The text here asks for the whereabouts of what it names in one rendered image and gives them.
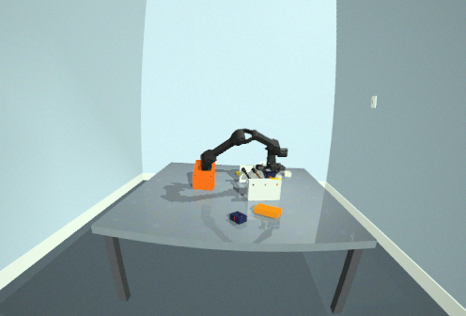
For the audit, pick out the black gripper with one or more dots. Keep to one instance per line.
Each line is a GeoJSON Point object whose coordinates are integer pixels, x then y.
{"type": "Point", "coordinates": [263, 168]}

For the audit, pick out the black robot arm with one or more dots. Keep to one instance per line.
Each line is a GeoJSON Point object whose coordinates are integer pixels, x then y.
{"type": "Point", "coordinates": [208, 157]}

